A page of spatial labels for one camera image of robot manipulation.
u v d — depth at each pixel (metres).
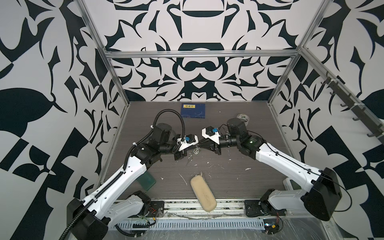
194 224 0.71
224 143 0.63
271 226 0.71
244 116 1.08
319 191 0.39
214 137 0.60
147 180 0.83
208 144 0.64
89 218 0.38
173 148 0.60
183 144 0.58
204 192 0.76
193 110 1.15
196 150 0.70
